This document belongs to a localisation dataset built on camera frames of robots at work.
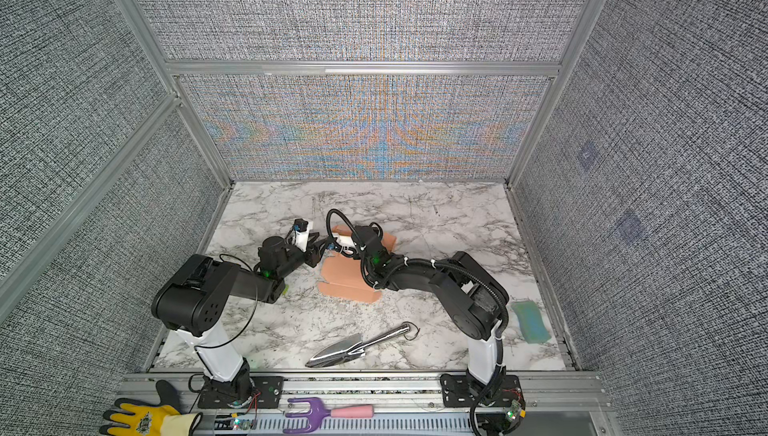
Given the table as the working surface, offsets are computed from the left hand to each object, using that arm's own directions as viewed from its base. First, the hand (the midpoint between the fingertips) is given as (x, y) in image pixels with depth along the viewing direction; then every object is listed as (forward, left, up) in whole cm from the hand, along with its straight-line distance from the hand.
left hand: (324, 238), depth 94 cm
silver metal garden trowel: (-31, -9, -8) cm, 33 cm away
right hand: (+2, -12, +5) cm, 13 cm away
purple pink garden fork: (-45, -1, -8) cm, 45 cm away
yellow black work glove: (-44, +41, -6) cm, 61 cm away
